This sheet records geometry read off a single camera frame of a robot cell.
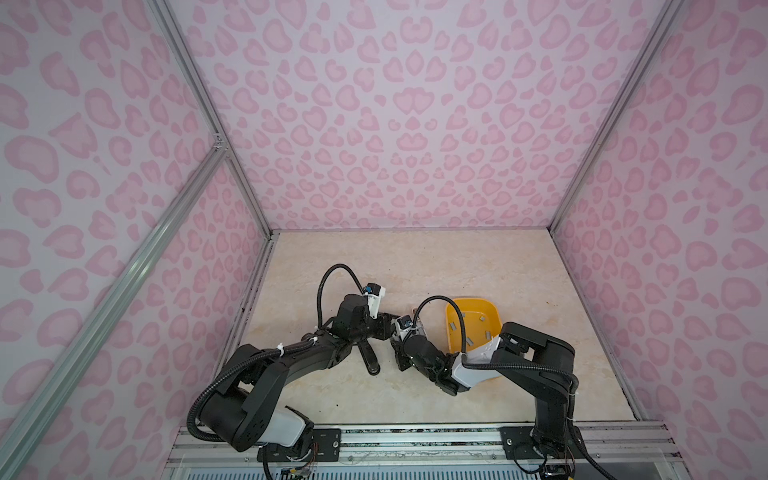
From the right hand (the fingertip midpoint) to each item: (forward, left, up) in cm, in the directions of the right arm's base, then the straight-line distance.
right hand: (395, 340), depth 91 cm
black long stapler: (-6, +7, -1) cm, 10 cm away
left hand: (+4, -1, +9) cm, 10 cm away
